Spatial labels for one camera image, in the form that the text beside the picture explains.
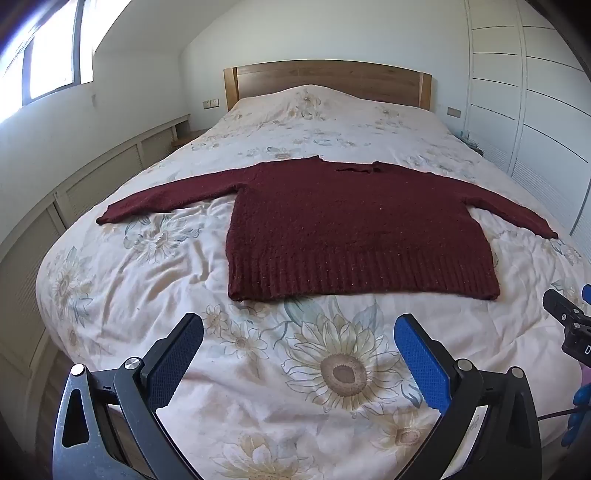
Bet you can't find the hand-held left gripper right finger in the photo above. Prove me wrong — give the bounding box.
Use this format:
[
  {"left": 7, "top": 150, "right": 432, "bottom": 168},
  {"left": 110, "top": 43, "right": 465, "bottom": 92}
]
[{"left": 394, "top": 313, "right": 542, "bottom": 480}]

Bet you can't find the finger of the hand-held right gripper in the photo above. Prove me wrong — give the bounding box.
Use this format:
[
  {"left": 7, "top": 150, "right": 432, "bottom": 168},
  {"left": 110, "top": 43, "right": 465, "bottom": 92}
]
[{"left": 542, "top": 288, "right": 591, "bottom": 334}]

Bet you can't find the wooden headboard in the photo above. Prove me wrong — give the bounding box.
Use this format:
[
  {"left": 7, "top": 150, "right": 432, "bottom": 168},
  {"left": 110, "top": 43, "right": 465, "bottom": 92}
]
[{"left": 223, "top": 60, "right": 432, "bottom": 112}]

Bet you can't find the person's right hand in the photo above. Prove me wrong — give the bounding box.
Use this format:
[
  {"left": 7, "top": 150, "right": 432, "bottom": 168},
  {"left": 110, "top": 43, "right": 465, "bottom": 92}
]
[{"left": 561, "top": 374, "right": 591, "bottom": 448}]

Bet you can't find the white wardrobe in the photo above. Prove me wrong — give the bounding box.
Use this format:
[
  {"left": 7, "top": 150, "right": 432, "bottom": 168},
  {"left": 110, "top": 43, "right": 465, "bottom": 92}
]
[{"left": 464, "top": 0, "right": 591, "bottom": 241}]

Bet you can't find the thin dark cable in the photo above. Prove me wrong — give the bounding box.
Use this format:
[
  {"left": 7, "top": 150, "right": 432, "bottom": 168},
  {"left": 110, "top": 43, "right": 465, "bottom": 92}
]
[{"left": 537, "top": 406, "right": 579, "bottom": 422}]

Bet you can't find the bed with floral duvet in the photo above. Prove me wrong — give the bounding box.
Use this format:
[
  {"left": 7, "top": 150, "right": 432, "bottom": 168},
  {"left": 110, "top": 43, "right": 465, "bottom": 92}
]
[{"left": 34, "top": 84, "right": 587, "bottom": 480}]

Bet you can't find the maroon knitted sweater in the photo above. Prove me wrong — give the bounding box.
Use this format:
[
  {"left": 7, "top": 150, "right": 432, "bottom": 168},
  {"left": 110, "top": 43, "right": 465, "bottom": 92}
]
[{"left": 96, "top": 155, "right": 559, "bottom": 303}]

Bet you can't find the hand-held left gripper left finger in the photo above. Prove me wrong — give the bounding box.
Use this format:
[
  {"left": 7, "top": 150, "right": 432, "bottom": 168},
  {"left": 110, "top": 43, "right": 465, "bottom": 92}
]
[{"left": 52, "top": 313, "right": 205, "bottom": 480}]

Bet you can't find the wooden nightstand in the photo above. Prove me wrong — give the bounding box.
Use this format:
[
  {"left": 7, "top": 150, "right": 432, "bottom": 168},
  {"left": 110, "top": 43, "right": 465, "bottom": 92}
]
[{"left": 172, "top": 130, "right": 205, "bottom": 150}]

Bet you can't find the window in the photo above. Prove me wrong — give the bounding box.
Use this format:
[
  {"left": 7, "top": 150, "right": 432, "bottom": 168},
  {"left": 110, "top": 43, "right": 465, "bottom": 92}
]
[{"left": 0, "top": 0, "right": 100, "bottom": 121}]

